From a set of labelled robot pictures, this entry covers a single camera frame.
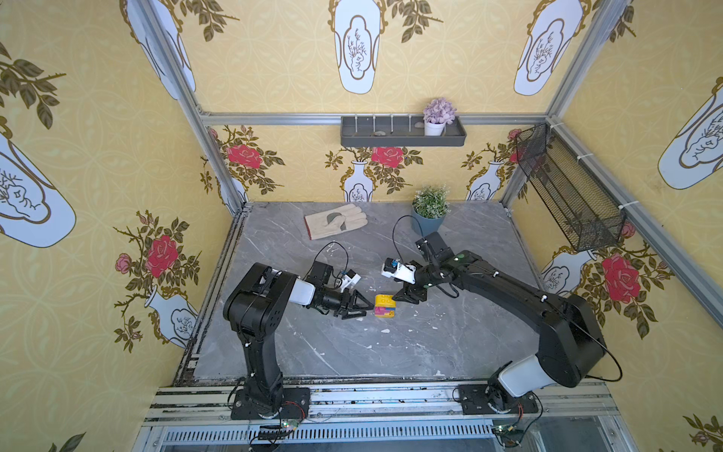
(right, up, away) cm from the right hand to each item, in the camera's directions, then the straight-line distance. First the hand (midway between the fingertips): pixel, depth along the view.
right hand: (397, 288), depth 84 cm
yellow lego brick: (-3, -4, 0) cm, 5 cm away
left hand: (-9, -9, +4) cm, 13 cm away
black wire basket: (+58, +19, +1) cm, 61 cm away
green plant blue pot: (+14, +26, +17) cm, 34 cm away
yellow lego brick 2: (-2, -9, +4) cm, 11 cm away
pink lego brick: (-5, -8, +2) cm, 9 cm away
